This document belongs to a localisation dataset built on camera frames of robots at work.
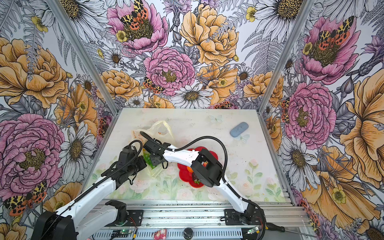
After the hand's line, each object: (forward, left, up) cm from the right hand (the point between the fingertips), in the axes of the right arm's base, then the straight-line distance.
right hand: (159, 162), depth 93 cm
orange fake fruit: (-6, -19, +1) cm, 20 cm away
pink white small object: (-36, -6, +2) cm, 37 cm away
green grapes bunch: (+1, +6, +5) cm, 8 cm away
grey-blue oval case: (+24, -53, +1) cm, 58 cm away
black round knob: (-37, -18, +9) cm, 42 cm away
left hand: (-4, +7, +4) cm, 9 cm away
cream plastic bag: (+14, -2, +11) cm, 18 cm away
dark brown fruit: (-13, -22, +2) cm, 26 cm away
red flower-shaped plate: (-9, -17, -2) cm, 19 cm away
